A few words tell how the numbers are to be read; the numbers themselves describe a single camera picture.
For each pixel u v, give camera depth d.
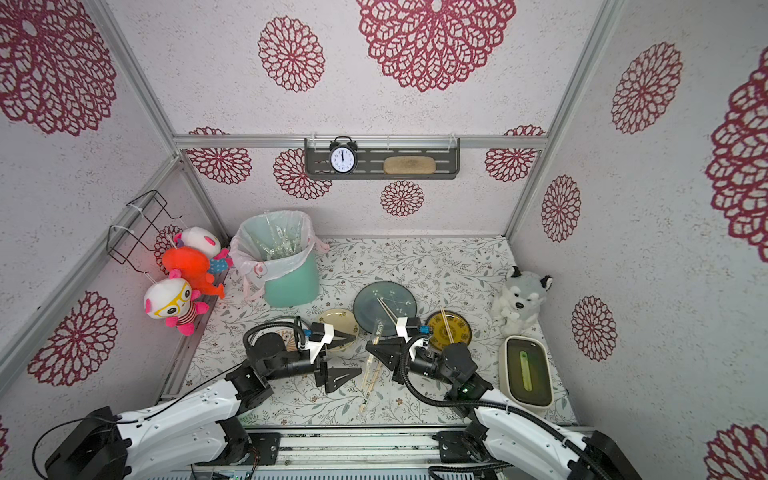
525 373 0.81
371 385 0.84
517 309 0.83
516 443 0.57
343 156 0.90
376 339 0.64
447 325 0.95
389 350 0.64
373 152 0.95
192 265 0.88
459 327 0.95
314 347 0.62
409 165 0.90
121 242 0.73
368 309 0.98
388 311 0.97
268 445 0.76
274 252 0.92
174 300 0.81
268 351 0.58
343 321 0.96
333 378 0.62
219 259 1.03
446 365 0.56
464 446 0.66
